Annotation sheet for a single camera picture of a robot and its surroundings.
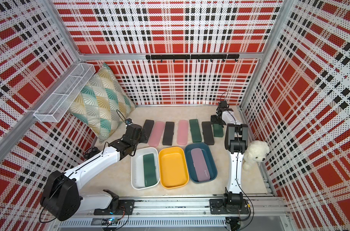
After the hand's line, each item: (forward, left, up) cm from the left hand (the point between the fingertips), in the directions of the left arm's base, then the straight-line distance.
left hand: (141, 132), depth 87 cm
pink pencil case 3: (-19, -37, -13) cm, 44 cm away
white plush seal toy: (-16, -63, +4) cm, 65 cm away
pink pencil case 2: (+10, -25, -16) cm, 31 cm away
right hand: (+20, -54, -13) cm, 59 cm away
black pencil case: (+8, -15, -14) cm, 22 cm away
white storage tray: (-23, +2, -14) cm, 27 cm away
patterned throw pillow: (+15, +24, +9) cm, 30 cm away
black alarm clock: (-9, +31, -6) cm, 33 cm away
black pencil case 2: (+8, -43, -13) cm, 46 cm away
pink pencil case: (+9, -6, -16) cm, 19 cm away
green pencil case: (+13, -34, -16) cm, 40 cm away
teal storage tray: (-11, -42, -14) cm, 45 cm away
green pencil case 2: (+11, -51, -14) cm, 55 cm away
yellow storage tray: (-19, -20, -15) cm, 31 cm away
